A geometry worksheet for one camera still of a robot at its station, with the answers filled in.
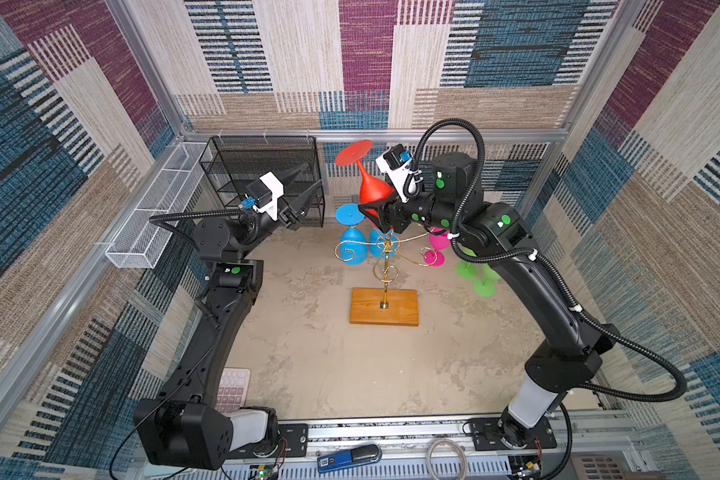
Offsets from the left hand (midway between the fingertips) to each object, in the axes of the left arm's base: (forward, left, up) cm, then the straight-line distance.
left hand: (312, 168), depth 54 cm
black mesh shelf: (+43, +35, -28) cm, 62 cm away
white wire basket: (+1, +42, -21) cm, 47 cm away
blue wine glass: (+1, -14, -23) cm, 27 cm away
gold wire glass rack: (+15, -17, -54) cm, 59 cm away
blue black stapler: (-38, -7, -50) cm, 63 cm away
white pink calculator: (-22, +26, -53) cm, 63 cm away
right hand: (+1, -11, -9) cm, 14 cm away
